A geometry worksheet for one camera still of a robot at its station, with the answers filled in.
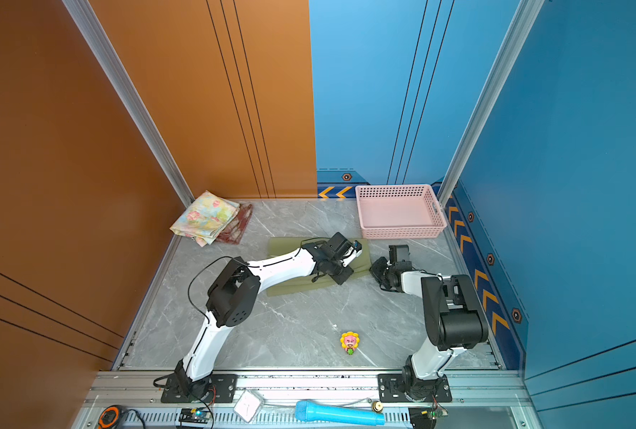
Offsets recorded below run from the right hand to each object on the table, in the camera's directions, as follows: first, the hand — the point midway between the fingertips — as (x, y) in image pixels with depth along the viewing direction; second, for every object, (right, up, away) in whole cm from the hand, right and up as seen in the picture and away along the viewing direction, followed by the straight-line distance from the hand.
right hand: (368, 268), depth 97 cm
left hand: (-7, 0, -3) cm, 8 cm away
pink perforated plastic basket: (+17, +22, +20) cm, 34 cm away
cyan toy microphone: (-20, -31, -31) cm, 48 cm away
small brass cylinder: (-2, -31, -29) cm, 43 cm away
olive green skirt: (-31, +8, +10) cm, 34 cm away
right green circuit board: (+13, -34, -28) cm, 46 cm away
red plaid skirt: (-53, +14, +10) cm, 55 cm away
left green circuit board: (-49, -35, -27) cm, 66 cm away
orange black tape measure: (-71, -33, -30) cm, 84 cm away
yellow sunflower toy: (-9, -18, -20) cm, 28 cm away
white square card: (-36, -32, -28) cm, 55 cm away
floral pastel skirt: (-64, +19, +9) cm, 67 cm away
